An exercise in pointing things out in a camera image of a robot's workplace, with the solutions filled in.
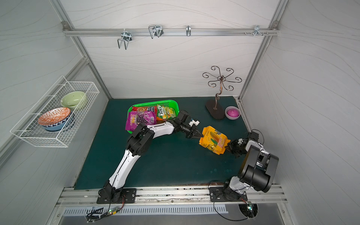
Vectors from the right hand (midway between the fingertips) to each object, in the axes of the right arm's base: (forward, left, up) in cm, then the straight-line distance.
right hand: (227, 146), depth 91 cm
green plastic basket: (+31, +38, +6) cm, 50 cm away
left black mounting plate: (-32, +58, +10) cm, 67 cm away
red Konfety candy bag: (+23, +58, +9) cm, 63 cm away
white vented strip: (-37, +52, -1) cm, 63 cm away
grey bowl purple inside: (+25, -7, +4) cm, 27 cm away
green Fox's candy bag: (+20, +43, +9) cm, 48 cm away
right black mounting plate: (-28, +9, 0) cm, 30 cm away
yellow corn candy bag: (+2, +9, +5) cm, 10 cm away
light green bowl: (+7, +88, +34) cm, 94 cm away
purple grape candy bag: (+11, +61, +13) cm, 64 cm away
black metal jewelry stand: (+32, +5, +30) cm, 44 cm away
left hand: (+3, +16, +6) cm, 17 cm away
